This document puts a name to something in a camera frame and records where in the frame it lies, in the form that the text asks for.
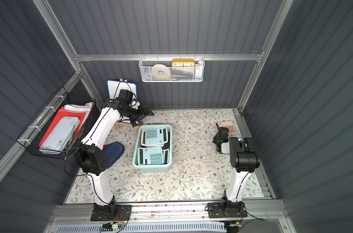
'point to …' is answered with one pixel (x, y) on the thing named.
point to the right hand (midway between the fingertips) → (221, 129)
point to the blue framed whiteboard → (114, 86)
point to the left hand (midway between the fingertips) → (151, 118)
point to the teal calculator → (150, 155)
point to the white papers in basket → (86, 109)
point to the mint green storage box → (158, 168)
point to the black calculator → (166, 151)
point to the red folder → (64, 112)
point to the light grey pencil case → (59, 137)
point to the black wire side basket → (31, 139)
